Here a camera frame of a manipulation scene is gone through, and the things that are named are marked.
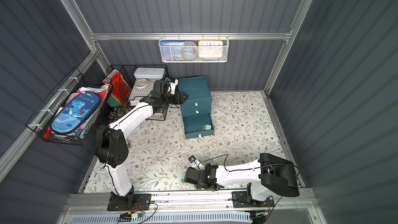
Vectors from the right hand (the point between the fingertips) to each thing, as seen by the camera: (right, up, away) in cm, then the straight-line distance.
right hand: (201, 173), depth 81 cm
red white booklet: (-55, +48, +22) cm, 77 cm away
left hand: (-9, +41, +8) cm, 43 cm away
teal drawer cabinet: (-2, +26, +20) cm, 33 cm away
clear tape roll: (-39, +51, +18) cm, 66 cm away
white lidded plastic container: (-35, +58, +21) cm, 71 cm away
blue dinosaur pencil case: (-53, +33, -16) cm, 65 cm away
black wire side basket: (-63, +45, -6) cm, 78 cm away
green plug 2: (-10, -2, -1) cm, 10 cm away
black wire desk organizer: (-46, +51, +21) cm, 72 cm away
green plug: (+3, +22, +18) cm, 29 cm away
